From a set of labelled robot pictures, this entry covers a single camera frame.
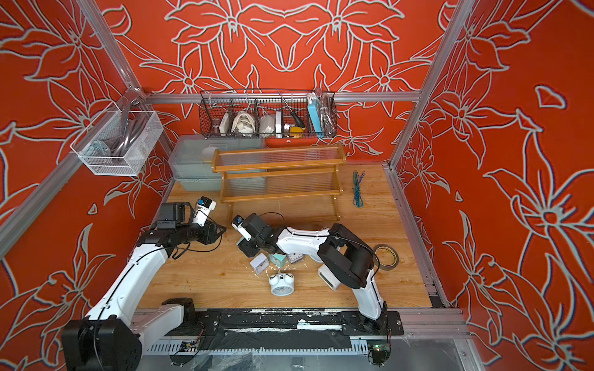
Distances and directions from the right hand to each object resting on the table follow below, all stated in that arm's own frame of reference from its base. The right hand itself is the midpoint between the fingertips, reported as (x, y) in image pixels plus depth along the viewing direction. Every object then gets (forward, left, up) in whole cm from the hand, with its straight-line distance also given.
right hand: (239, 243), depth 86 cm
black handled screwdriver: (+45, -21, +26) cm, 56 cm away
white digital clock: (-12, -34, -1) cm, 36 cm away
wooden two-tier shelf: (+31, -10, +6) cm, 33 cm away
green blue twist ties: (+27, -50, -6) cm, 57 cm away
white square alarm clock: (-7, -9, -1) cm, 11 cm away
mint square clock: (-6, -15, -1) cm, 16 cm away
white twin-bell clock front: (-15, -17, +2) cm, 23 cm away
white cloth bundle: (+38, 0, +27) cm, 47 cm away
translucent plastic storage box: (+35, +26, +11) cm, 45 cm away
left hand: (+3, +7, +8) cm, 11 cm away
